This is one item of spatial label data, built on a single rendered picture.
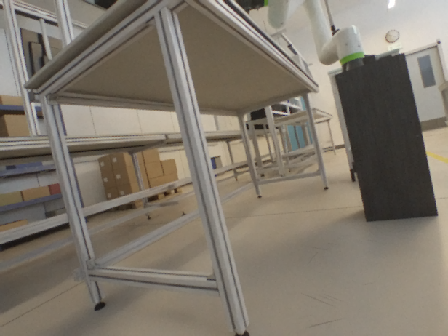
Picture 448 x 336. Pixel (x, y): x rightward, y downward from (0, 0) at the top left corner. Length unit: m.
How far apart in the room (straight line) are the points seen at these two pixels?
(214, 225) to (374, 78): 1.08
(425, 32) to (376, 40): 1.09
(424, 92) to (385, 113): 6.45
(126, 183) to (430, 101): 7.36
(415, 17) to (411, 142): 6.86
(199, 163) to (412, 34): 7.62
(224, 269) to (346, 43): 1.26
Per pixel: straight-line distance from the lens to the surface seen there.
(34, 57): 2.80
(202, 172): 0.61
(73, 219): 1.18
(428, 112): 7.80
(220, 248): 0.65
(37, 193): 4.38
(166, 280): 0.85
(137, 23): 0.80
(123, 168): 4.50
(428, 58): 7.96
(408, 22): 8.07
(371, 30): 7.99
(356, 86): 1.39
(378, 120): 1.37
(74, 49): 1.02
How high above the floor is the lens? 0.50
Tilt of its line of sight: 1 degrees down
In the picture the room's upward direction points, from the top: 13 degrees counter-clockwise
